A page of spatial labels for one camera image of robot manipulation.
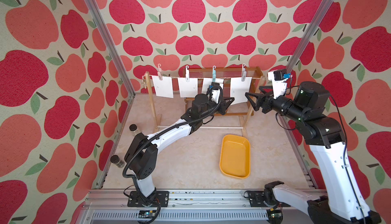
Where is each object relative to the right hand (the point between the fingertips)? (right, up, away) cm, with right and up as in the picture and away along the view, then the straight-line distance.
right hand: (256, 94), depth 58 cm
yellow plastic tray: (0, -34, +31) cm, 46 cm away
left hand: (-4, -3, +13) cm, 14 cm away
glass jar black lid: (-62, -17, +32) cm, 72 cm away
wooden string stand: (+11, -17, +44) cm, 49 cm away
